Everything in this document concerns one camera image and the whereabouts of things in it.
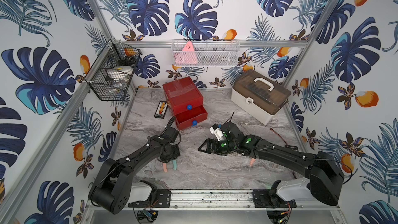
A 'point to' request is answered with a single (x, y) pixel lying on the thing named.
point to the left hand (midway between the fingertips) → (176, 154)
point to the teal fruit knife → (174, 164)
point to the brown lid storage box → (258, 96)
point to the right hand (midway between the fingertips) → (204, 149)
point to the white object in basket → (120, 74)
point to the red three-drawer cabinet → (185, 101)
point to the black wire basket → (113, 55)
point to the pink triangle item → (188, 56)
